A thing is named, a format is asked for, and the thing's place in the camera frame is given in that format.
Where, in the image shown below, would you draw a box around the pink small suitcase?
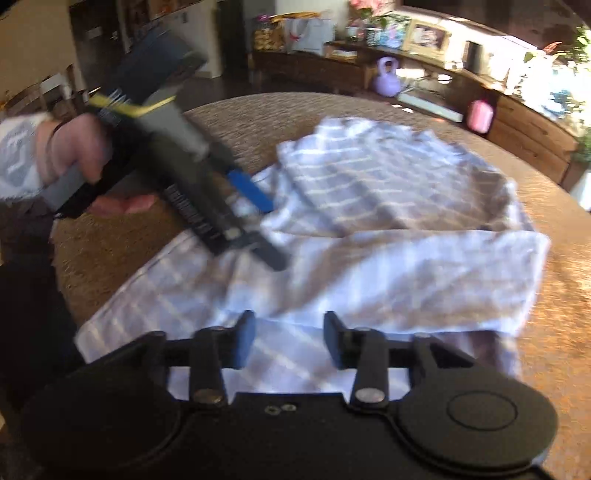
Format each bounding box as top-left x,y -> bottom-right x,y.
467,100 -> 495,134

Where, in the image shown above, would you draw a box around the wooden tv sideboard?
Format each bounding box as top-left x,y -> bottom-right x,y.
249,41 -> 587,191

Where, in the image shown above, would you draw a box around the purple kettlebell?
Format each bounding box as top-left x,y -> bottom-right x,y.
373,57 -> 403,98

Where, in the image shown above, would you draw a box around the framed photo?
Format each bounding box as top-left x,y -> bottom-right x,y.
403,20 -> 451,55

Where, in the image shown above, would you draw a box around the gift bags on cabinet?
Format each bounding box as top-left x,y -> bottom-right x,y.
252,12 -> 335,56

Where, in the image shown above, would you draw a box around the person's left hand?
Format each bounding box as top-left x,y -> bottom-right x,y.
35,112 -> 158,219

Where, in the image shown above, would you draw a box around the white planter with green plant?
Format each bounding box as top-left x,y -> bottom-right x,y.
569,128 -> 591,212

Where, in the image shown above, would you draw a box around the lavender striped long-sleeve shirt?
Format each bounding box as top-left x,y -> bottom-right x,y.
76,118 -> 550,393

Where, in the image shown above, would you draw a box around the pink flower bouquet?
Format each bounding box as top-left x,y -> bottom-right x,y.
349,0 -> 403,45

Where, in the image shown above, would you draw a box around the left forearm white sleeve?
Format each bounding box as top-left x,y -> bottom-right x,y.
0,113 -> 51,201

